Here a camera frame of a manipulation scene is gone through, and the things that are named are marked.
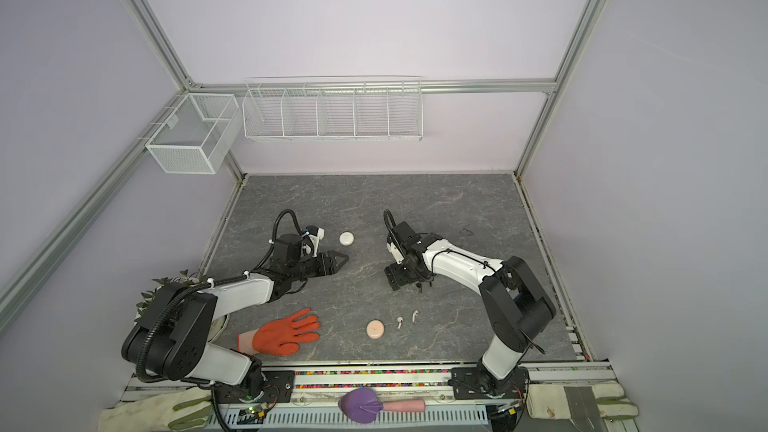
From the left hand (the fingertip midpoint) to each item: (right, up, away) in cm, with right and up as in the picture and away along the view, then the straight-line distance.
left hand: (342, 262), depth 89 cm
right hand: (+18, -5, 0) cm, 19 cm away
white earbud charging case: (0, +6, +10) cm, 12 cm away
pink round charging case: (+11, -17, -8) cm, 22 cm away
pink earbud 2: (+21, -14, -5) cm, 26 cm away
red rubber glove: (-15, -19, -9) cm, 25 cm away
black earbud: (+23, -8, +2) cm, 25 cm away
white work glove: (-38, -31, -21) cm, 53 cm away
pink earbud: (+17, -16, -5) cm, 24 cm away
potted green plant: (-45, -5, -17) cm, 48 cm away
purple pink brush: (+9, -29, -20) cm, 37 cm away
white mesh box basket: (-49, +39, +7) cm, 63 cm away
